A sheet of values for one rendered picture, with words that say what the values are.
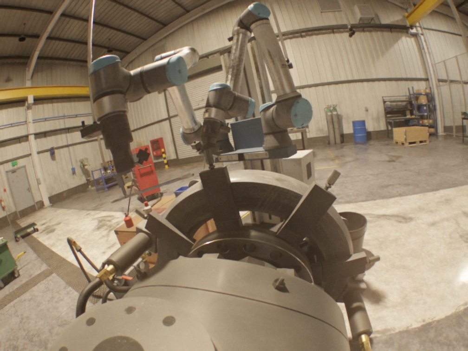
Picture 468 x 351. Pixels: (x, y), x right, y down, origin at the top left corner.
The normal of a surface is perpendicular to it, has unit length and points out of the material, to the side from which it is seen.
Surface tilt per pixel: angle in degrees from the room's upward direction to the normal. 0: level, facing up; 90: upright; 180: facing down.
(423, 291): 0
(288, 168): 90
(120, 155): 68
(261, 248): 90
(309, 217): 90
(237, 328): 18
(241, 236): 7
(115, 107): 86
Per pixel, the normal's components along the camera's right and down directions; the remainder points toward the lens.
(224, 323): 0.08, -0.96
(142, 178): 0.65, 0.04
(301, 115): 0.49, 0.18
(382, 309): -0.18, -0.96
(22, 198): 0.93, -0.10
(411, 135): -0.18, 0.25
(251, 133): -0.61, 0.28
